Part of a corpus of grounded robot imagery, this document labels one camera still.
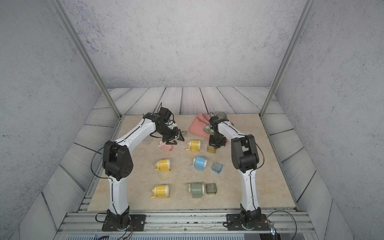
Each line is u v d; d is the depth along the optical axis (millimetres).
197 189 762
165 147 976
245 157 581
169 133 808
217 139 866
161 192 757
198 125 1166
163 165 869
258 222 677
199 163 870
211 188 844
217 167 921
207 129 1105
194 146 940
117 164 531
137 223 728
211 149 988
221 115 1143
